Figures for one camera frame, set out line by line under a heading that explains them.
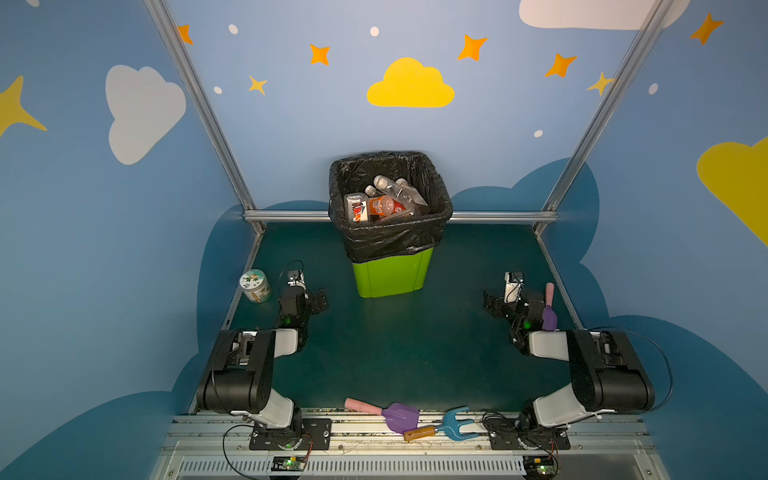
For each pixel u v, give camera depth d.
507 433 0.75
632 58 0.77
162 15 0.69
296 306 0.72
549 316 0.96
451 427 0.75
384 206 0.85
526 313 0.73
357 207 0.76
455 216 0.75
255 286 0.93
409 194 0.91
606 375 0.46
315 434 0.75
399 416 0.77
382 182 0.92
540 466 0.71
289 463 0.72
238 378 0.45
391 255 0.80
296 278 0.84
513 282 0.83
